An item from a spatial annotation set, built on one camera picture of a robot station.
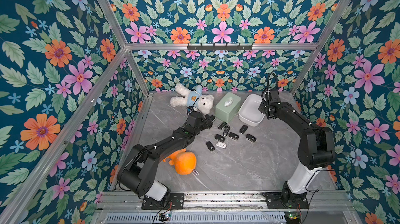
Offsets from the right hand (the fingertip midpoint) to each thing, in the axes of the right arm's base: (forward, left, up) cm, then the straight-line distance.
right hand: (265, 106), depth 95 cm
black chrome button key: (-7, +26, -11) cm, 29 cm away
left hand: (-11, +35, +1) cm, 36 cm away
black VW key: (-14, +19, -12) cm, 27 cm away
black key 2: (-16, +9, -12) cm, 22 cm away
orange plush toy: (-34, +46, -4) cm, 57 cm away
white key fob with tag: (-20, +27, -12) cm, 36 cm away
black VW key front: (-22, +34, -11) cm, 42 cm away
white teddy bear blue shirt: (+6, +40, -4) cm, 41 cm away
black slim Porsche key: (-10, +23, -11) cm, 27 cm away
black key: (-9, +13, -12) cm, 20 cm away
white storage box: (+5, +8, -12) cm, 15 cm away
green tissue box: (+3, +22, -5) cm, 23 cm away
